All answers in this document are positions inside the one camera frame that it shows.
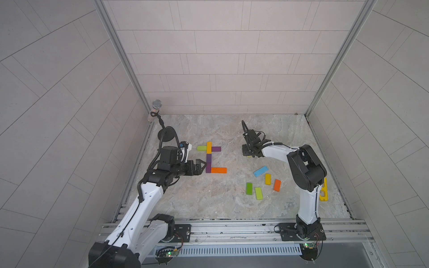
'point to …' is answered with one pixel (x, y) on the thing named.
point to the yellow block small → (267, 179)
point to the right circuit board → (309, 250)
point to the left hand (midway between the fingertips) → (201, 162)
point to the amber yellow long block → (209, 145)
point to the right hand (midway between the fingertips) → (246, 148)
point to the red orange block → (277, 185)
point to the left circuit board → (165, 255)
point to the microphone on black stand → (166, 134)
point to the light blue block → (260, 171)
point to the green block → (249, 188)
